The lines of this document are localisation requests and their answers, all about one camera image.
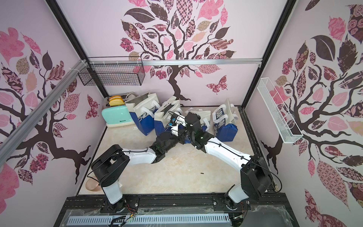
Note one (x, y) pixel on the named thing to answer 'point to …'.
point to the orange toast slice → (116, 97)
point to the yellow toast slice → (116, 101)
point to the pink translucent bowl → (93, 185)
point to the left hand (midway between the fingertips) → (188, 131)
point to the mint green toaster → (117, 115)
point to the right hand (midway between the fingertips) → (192, 111)
